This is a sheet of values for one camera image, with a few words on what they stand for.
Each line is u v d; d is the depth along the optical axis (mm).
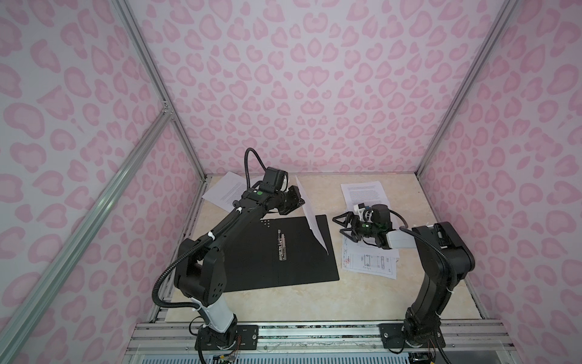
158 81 840
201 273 452
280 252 927
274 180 663
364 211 882
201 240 476
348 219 865
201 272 452
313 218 1031
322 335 750
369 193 1112
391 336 734
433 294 562
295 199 746
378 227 803
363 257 914
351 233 895
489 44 752
